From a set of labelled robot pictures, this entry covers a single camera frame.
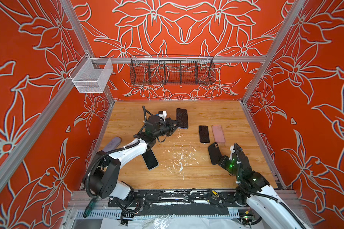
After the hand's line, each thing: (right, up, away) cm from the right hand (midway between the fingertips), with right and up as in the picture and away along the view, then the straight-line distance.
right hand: (214, 156), depth 81 cm
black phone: (-20, +23, -2) cm, 31 cm away
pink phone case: (+8, +11, +17) cm, 22 cm away
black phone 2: (-3, +10, +13) cm, 17 cm away
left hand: (-19, +21, -5) cm, 29 cm away
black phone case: (+1, +1, +3) cm, 3 cm away
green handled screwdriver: (-66, -22, -12) cm, 71 cm away
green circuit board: (+12, -27, -13) cm, 32 cm away
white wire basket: (-80, +47, +8) cm, 93 cm away
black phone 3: (-39, -4, +8) cm, 40 cm away
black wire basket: (-25, +56, +15) cm, 63 cm away
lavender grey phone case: (-64, +5, +9) cm, 64 cm away
